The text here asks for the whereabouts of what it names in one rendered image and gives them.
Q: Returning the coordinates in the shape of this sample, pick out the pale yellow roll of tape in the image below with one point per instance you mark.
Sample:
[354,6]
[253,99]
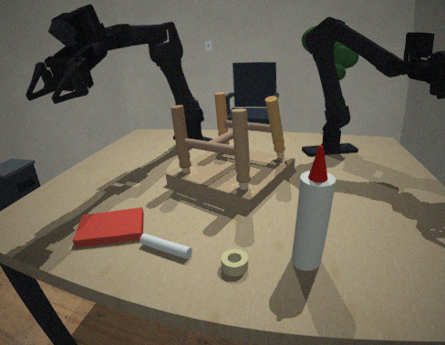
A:
[234,269]

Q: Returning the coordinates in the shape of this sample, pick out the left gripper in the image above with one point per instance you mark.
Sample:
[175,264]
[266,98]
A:
[433,71]

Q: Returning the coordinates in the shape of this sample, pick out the red flat rectangular block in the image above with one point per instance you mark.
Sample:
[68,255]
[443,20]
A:
[109,227]

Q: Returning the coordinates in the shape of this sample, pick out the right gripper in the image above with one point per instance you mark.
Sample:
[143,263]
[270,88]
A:
[75,68]

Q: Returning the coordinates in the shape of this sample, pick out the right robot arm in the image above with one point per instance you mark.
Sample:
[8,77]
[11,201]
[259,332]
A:
[69,28]

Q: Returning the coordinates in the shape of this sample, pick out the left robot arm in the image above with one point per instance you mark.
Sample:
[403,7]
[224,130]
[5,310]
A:
[321,43]

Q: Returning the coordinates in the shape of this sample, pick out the white glue bottle with red cap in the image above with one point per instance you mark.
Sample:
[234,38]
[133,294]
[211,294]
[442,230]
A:
[316,192]

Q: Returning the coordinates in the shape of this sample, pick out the light grey cylinder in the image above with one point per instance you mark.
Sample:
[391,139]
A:
[166,246]

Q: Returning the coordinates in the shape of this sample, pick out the wooden stool legs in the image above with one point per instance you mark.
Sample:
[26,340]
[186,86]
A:
[239,134]

